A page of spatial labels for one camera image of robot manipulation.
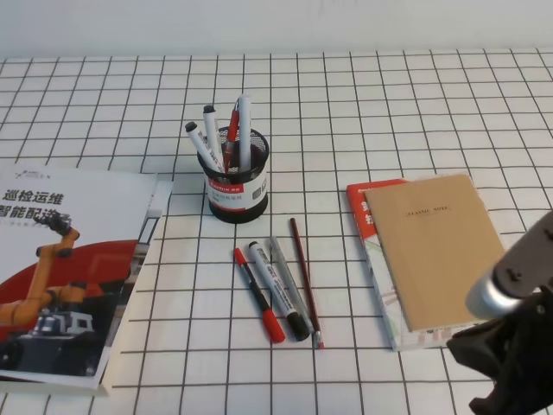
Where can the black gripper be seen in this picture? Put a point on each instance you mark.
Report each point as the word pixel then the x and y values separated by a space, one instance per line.
pixel 515 352

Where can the white marker black cap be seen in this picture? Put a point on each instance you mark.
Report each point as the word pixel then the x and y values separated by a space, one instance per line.
pixel 203 148
pixel 273 282
pixel 212 130

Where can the grey translucent pen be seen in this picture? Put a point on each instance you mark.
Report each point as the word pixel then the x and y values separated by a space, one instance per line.
pixel 290 283

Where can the red and black pen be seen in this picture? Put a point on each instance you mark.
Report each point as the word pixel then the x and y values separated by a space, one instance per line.
pixel 270 322

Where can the black mesh pen holder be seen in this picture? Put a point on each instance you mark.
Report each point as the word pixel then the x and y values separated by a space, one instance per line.
pixel 239 196

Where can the red ballpoint pen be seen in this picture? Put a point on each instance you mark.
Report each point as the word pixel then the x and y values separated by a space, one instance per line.
pixel 231 136

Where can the white glue stick pen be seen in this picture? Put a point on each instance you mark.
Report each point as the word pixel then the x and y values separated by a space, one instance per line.
pixel 244 130

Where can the red and white book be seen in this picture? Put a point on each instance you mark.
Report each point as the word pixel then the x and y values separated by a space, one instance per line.
pixel 400 336

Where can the brown kraft notebook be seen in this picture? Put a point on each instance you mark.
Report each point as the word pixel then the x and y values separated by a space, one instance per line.
pixel 438 240

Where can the dark red pencil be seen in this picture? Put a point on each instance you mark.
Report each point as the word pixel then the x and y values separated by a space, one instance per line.
pixel 312 311

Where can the robot brochure book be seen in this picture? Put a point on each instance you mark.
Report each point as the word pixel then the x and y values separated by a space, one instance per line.
pixel 73 242

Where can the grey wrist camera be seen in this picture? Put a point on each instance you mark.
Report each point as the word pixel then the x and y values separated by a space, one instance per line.
pixel 526 266

